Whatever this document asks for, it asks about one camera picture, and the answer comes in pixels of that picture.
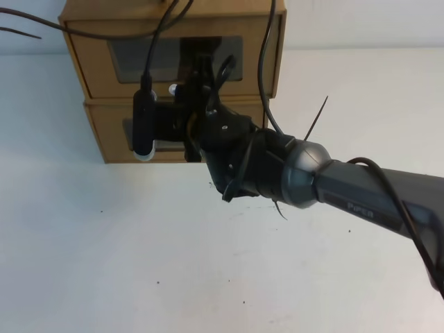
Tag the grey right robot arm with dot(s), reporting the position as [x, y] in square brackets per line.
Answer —
[244, 160]

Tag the lower cardboard shoebox shell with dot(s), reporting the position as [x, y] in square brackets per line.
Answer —
[95, 138]

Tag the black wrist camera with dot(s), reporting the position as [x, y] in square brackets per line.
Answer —
[143, 120]

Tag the cardboard drawer with window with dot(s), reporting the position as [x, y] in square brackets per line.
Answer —
[168, 153]
[112, 69]

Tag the cardboard shoebox shell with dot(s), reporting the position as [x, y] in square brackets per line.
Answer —
[128, 20]
[95, 138]

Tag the black cable tie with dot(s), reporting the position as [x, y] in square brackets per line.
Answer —
[315, 119]

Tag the upper cardboard shoebox shell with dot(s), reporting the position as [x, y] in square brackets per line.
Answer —
[128, 20]

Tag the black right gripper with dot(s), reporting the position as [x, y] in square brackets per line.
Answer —
[210, 131]

